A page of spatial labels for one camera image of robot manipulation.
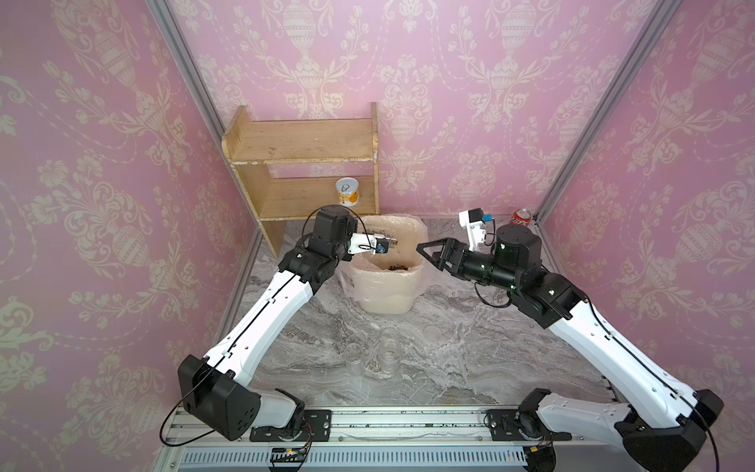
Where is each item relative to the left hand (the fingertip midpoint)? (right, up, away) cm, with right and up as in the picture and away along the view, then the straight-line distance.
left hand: (345, 220), depth 77 cm
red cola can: (+60, +4, +30) cm, 67 cm away
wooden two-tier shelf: (-24, +21, +29) cm, 43 cm away
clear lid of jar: (+25, -34, +13) cm, 44 cm away
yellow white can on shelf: (-1, +11, +16) cm, 19 cm away
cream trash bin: (+11, -16, -2) cm, 20 cm away
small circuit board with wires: (-14, -60, -4) cm, 61 cm away
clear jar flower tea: (+12, -39, +11) cm, 42 cm away
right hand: (+19, -8, -14) cm, 25 cm away
